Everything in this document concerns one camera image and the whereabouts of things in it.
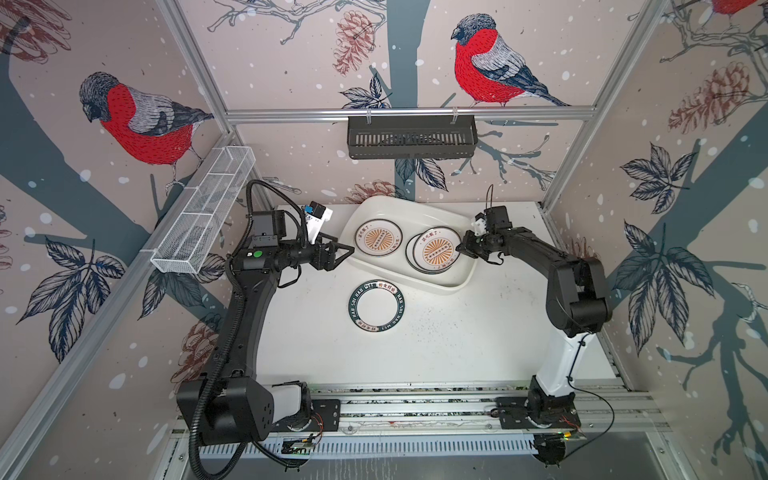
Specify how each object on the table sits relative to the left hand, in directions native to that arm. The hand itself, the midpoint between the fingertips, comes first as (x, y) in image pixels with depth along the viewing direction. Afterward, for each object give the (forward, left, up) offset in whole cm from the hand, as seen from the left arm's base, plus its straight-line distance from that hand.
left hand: (340, 244), depth 73 cm
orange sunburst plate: (+25, -8, -28) cm, 38 cm away
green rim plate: (-2, -8, -29) cm, 30 cm away
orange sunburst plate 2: (+17, -28, -25) cm, 41 cm away
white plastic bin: (+34, -22, -26) cm, 48 cm away
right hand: (+14, -35, -21) cm, 43 cm away
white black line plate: (+16, -19, -27) cm, 37 cm away
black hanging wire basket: (+49, -21, -1) cm, 53 cm away
